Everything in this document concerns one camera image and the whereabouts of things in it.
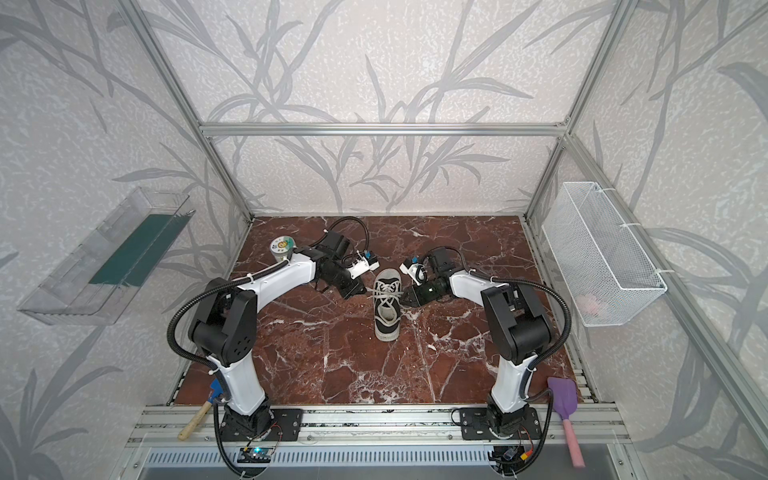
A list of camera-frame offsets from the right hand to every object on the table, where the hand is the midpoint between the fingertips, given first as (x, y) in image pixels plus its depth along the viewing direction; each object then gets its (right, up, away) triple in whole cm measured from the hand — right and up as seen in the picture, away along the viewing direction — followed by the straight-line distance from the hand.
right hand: (404, 291), depth 94 cm
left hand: (-12, +4, -2) cm, 12 cm away
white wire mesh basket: (+42, +9, -33) cm, 54 cm away
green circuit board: (-36, -36, -22) cm, 56 cm away
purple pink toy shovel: (+42, -25, -16) cm, 52 cm away
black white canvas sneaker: (-5, 0, 0) cm, 5 cm away
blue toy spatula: (-51, -25, -15) cm, 58 cm away
